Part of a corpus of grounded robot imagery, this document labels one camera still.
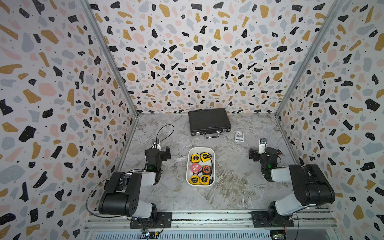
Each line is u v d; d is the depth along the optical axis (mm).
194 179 855
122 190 489
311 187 453
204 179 855
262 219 732
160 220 732
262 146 837
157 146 799
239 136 1065
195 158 939
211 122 1118
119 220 747
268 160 737
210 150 942
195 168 900
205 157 947
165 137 1080
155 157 702
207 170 876
